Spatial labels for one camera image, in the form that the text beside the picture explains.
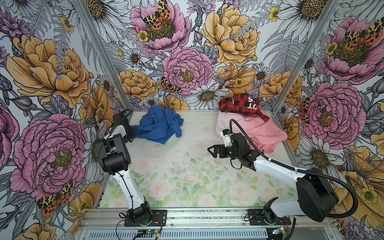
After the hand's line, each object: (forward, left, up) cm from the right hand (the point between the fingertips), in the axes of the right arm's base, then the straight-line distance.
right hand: (214, 153), depth 85 cm
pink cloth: (+14, -34, -4) cm, 37 cm away
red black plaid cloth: (+31, -22, +8) cm, 39 cm away
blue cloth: (+26, +36, -4) cm, 44 cm away
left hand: (+18, +52, -7) cm, 56 cm away
